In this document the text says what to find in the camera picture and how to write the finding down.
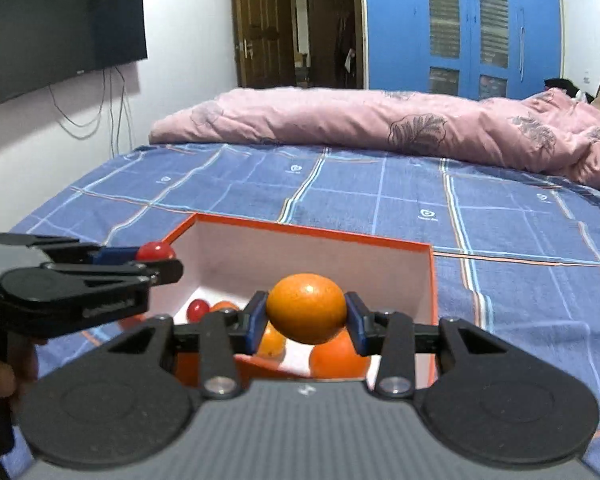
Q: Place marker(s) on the blue plaid bed sheet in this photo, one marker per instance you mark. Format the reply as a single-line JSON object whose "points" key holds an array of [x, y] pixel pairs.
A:
{"points": [[360, 200]]}

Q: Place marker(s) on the blue wardrobe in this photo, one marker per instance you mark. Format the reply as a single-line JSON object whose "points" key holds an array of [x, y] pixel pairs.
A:
{"points": [[460, 25]]}

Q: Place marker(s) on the orange cardboard box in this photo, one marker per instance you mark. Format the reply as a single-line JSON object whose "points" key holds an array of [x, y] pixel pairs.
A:
{"points": [[330, 255]]}

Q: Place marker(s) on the large orange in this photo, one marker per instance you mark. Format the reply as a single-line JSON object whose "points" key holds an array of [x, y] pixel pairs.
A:
{"points": [[337, 360]]}

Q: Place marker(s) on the black wall television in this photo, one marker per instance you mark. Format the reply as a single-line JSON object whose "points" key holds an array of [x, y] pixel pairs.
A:
{"points": [[65, 32]]}

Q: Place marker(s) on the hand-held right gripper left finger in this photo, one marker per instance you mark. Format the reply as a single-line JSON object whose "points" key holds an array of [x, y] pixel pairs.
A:
{"points": [[254, 322]]}

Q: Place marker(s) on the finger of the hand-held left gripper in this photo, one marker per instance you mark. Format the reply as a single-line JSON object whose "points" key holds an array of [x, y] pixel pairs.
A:
{"points": [[112, 255], [80, 292]]}

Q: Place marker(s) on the black clothing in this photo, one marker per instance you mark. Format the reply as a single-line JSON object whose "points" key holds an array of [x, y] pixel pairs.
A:
{"points": [[565, 87]]}

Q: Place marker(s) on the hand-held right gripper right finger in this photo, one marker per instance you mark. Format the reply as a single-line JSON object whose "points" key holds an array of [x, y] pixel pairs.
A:
{"points": [[357, 325]]}

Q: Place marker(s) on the pink floral quilt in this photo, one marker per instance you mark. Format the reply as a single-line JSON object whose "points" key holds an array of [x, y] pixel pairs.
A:
{"points": [[380, 127]]}

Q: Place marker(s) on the small orange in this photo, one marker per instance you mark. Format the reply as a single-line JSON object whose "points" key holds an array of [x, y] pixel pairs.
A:
{"points": [[225, 306], [306, 308], [272, 342]]}

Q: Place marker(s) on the brown wooden door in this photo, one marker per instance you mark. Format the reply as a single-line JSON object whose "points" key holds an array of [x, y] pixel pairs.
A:
{"points": [[260, 25]]}

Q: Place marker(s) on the person's left hand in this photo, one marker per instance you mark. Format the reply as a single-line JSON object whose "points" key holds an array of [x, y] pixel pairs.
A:
{"points": [[2, 377]]}

